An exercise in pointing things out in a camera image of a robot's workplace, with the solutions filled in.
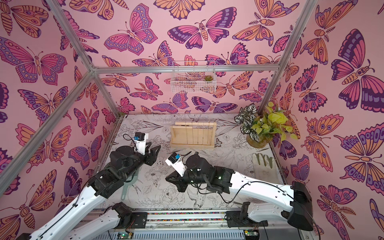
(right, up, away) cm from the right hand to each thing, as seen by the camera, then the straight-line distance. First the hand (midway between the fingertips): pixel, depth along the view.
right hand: (167, 177), depth 64 cm
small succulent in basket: (+20, +52, +29) cm, 63 cm away
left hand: (-6, +14, +7) cm, 16 cm away
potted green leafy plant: (+48, +21, +18) cm, 55 cm away
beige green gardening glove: (+55, -4, +26) cm, 61 cm away
